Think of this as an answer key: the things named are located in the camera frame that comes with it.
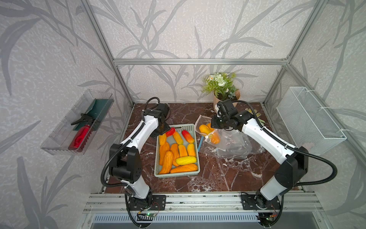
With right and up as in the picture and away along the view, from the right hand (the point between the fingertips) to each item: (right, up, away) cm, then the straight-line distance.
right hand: (210, 122), depth 82 cm
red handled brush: (-57, -6, -23) cm, 62 cm away
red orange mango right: (-13, -11, +13) cm, 21 cm away
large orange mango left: (-25, -23, -1) cm, 34 cm away
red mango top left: (-25, -8, +12) cm, 29 cm away
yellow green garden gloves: (+43, +5, +31) cm, 53 cm away
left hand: (-28, -6, +5) cm, 29 cm away
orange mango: (-21, -18, +7) cm, 29 cm away
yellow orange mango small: (-3, -4, +3) cm, 6 cm away
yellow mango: (-15, -22, -1) cm, 27 cm away
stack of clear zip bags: (+15, -15, +7) cm, 22 cm away
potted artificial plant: (+9, +23, +9) cm, 27 cm away
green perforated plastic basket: (-12, -6, +20) cm, 24 cm away
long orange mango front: (-13, -26, -1) cm, 29 cm away
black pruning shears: (-59, +2, -16) cm, 61 cm away
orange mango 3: (+3, -9, -1) cm, 10 cm away
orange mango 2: (-11, -18, +7) cm, 22 cm away
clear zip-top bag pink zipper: (-4, +1, +7) cm, 8 cm away
